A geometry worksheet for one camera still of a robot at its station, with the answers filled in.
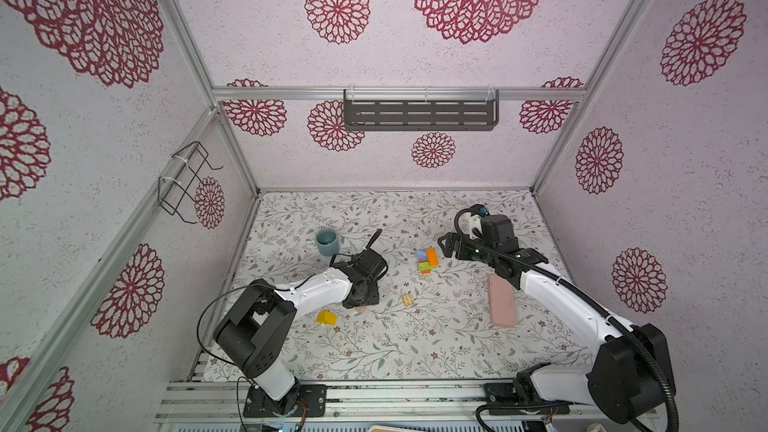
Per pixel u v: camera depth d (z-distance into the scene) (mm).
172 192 739
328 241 997
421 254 983
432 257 956
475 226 740
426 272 970
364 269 712
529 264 565
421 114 997
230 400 763
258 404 725
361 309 890
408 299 898
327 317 875
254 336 446
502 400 730
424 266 957
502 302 880
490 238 650
